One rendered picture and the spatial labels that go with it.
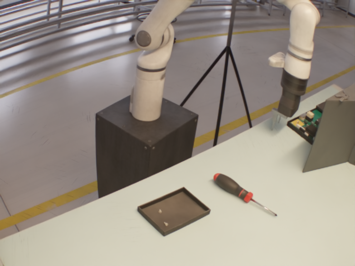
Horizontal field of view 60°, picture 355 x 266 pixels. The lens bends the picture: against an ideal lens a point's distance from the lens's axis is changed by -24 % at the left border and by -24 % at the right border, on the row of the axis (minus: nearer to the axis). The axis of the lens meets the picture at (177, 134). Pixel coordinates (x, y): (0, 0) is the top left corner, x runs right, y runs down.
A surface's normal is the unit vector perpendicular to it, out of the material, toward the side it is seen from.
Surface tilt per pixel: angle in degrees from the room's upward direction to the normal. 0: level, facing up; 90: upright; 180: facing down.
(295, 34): 102
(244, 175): 0
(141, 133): 0
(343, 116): 90
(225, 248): 0
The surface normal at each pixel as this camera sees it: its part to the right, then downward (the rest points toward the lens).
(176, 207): 0.11, -0.82
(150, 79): 0.08, 0.58
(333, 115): 0.29, 0.58
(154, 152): 0.79, 0.42
